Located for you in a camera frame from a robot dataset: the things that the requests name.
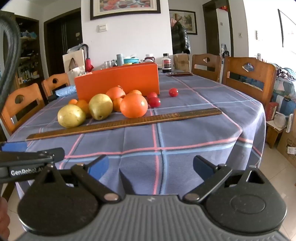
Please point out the small tangerine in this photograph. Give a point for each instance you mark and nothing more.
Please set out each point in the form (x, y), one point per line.
(72, 102)
(116, 105)
(83, 106)
(135, 92)

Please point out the grey-blue cylinder can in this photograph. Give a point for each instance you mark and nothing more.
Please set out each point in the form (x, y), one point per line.
(119, 59)

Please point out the large orange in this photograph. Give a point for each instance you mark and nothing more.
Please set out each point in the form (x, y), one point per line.
(134, 106)

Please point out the teal bowl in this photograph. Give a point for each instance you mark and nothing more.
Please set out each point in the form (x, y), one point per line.
(131, 60)

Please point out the phone in brown case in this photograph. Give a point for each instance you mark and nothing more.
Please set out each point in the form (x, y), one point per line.
(179, 74)

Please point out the black hanging jacket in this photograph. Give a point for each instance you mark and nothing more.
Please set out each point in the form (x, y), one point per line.
(181, 39)

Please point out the dark wooden door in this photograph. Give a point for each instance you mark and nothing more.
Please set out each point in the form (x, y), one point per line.
(63, 41)

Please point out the framed landscape picture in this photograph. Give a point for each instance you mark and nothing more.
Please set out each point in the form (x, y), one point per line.
(188, 22)

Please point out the wooden dining chair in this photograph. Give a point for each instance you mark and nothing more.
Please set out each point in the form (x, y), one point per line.
(205, 66)
(25, 109)
(57, 82)
(249, 76)

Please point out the brown cardboard box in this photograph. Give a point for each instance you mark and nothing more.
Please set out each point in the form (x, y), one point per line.
(182, 62)

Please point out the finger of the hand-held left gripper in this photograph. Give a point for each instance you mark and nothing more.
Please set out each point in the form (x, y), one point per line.
(34, 155)
(13, 146)

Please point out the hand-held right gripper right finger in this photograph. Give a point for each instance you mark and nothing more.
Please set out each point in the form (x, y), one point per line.
(203, 166)

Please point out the white light switch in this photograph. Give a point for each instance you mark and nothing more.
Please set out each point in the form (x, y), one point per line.
(102, 28)

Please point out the framed food picture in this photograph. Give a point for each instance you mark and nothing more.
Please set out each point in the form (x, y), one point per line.
(124, 5)

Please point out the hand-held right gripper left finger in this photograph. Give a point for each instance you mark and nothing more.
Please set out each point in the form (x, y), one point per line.
(99, 165)

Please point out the medium orange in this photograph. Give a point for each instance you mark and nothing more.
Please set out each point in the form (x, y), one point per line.
(115, 92)

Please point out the dark bottle with white cap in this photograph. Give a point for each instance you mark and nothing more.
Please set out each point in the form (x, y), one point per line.
(166, 63)

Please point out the blue plaid tablecloth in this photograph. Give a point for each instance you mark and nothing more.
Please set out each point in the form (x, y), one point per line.
(185, 139)

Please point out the long wooden ruler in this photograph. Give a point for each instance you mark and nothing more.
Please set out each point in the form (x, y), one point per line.
(138, 121)

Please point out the orange cardboard box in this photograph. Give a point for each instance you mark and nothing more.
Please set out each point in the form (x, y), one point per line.
(120, 78)

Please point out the printed cardboard carton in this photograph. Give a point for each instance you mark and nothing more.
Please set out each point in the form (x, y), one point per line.
(288, 148)

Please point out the red supplement bottle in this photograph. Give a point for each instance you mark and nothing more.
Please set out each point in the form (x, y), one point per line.
(149, 58)

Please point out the blue rolled cloth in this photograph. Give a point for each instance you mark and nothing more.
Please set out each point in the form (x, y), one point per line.
(66, 90)

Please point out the small wooden stool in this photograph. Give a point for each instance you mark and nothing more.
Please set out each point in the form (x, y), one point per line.
(274, 134)

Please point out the dark wooden door frame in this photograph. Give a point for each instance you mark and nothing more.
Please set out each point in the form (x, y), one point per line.
(211, 27)

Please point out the red umbrella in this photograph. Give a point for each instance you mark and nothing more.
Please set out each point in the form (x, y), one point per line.
(88, 62)

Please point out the dark wooden shelf cabinet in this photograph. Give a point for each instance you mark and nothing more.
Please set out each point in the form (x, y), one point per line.
(27, 51)

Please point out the white paper bag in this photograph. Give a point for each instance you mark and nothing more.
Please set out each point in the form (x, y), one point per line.
(74, 61)

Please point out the glass jar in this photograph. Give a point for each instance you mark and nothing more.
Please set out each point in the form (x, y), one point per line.
(108, 64)

